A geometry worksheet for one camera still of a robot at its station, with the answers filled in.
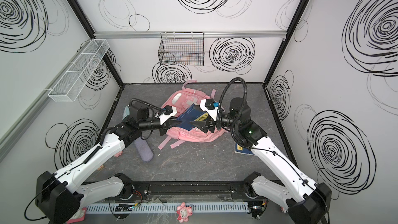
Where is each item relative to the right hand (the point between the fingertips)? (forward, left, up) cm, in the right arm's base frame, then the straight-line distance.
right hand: (192, 116), depth 60 cm
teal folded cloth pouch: (+21, +45, -28) cm, 57 cm away
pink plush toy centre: (-28, +4, -31) cm, 42 cm away
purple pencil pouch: (-1, +29, -32) cm, 43 cm away
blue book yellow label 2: (+1, -25, -35) cm, 43 cm away
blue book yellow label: (+5, 0, -4) cm, 7 cm away
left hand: (+5, +7, -10) cm, 14 cm away
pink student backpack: (+32, +11, -28) cm, 44 cm away
